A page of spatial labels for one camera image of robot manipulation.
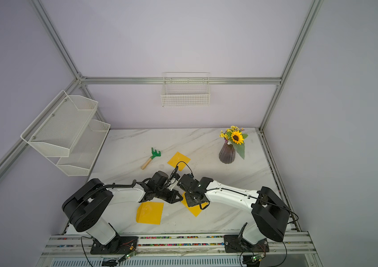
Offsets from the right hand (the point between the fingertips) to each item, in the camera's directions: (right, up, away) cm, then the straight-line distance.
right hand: (196, 200), depth 83 cm
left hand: (-8, -1, +3) cm, 9 cm away
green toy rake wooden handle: (-27, +23, +22) cm, 41 cm away
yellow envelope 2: (0, -1, -10) cm, 10 cm away
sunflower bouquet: (+20, +33, -1) cm, 38 cm away
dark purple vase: (+19, +23, +13) cm, 33 cm away
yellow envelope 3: (-10, +18, +21) cm, 30 cm away
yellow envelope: (-24, -7, +1) cm, 25 cm away
